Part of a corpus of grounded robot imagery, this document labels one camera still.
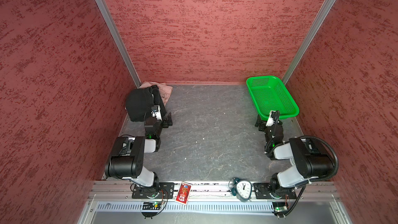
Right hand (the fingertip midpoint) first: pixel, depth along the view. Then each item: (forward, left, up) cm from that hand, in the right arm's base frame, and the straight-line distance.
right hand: (264, 117), depth 92 cm
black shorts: (+14, +79, +1) cm, 81 cm away
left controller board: (-41, +64, -9) cm, 77 cm away
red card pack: (-37, +48, -7) cm, 61 cm away
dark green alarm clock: (-36, +20, -5) cm, 42 cm away
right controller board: (-44, +3, -10) cm, 46 cm away
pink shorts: (+30, +66, -5) cm, 72 cm away
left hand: (+4, +62, 0) cm, 62 cm away
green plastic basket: (+26, -12, -7) cm, 29 cm away
